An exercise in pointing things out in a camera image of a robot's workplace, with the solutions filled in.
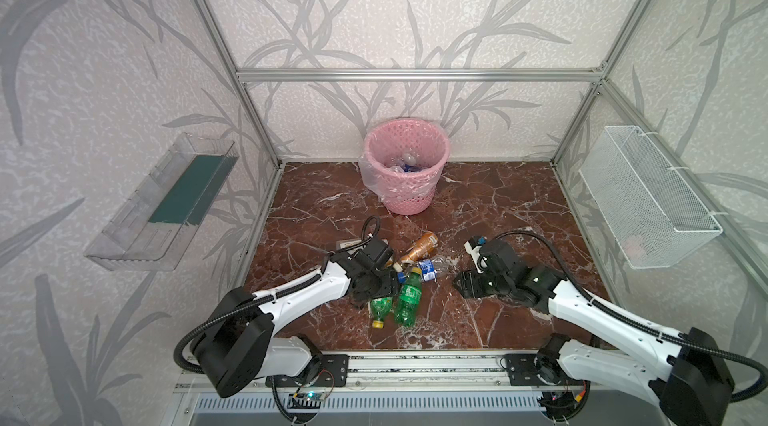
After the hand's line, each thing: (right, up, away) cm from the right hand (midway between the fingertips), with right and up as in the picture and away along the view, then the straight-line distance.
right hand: (460, 272), depth 81 cm
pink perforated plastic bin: (-11, +17, +18) cm, 27 cm away
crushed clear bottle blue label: (-5, -1, +9) cm, 11 cm away
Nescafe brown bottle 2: (-20, 0, +8) cm, 22 cm away
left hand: (-19, -4, +3) cm, 19 cm away
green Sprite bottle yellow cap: (-15, -11, 0) cm, 18 cm away
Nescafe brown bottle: (-10, +4, +10) cm, 15 cm away
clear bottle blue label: (-14, +30, +24) cm, 41 cm away
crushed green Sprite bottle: (-22, -9, -2) cm, 24 cm away
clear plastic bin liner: (-16, +32, +21) cm, 42 cm away
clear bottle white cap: (-14, +33, +21) cm, 42 cm away
